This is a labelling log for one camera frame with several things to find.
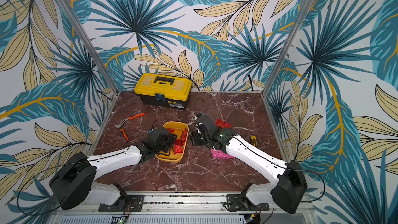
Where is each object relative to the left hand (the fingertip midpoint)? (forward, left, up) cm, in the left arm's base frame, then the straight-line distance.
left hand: (178, 138), depth 86 cm
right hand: (-4, -8, +8) cm, 12 cm away
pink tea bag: (-7, -23, -5) cm, 25 cm away
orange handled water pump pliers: (+13, +40, -8) cm, 43 cm away
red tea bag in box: (-1, +1, -6) cm, 6 cm away
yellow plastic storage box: (+6, +1, -4) cm, 8 cm away
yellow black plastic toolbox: (+29, +8, +8) cm, 31 cm away
